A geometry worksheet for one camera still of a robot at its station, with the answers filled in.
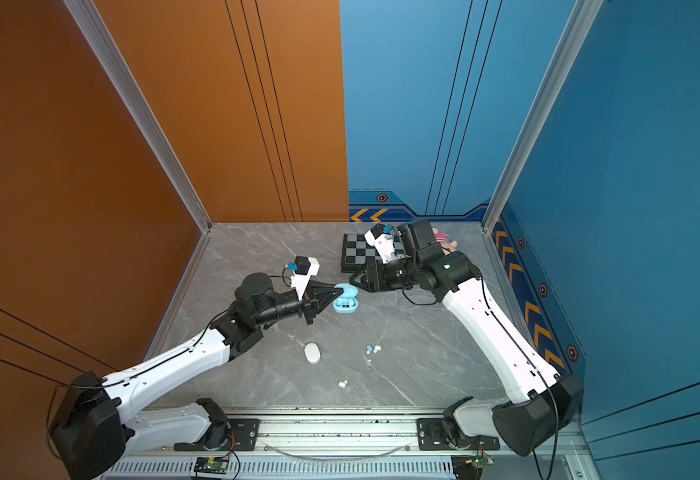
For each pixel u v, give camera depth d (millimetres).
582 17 701
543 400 375
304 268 606
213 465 718
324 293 656
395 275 581
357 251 1075
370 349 870
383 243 633
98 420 392
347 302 682
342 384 808
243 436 737
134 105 847
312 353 850
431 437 725
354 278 659
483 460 693
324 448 727
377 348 870
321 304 681
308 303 614
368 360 863
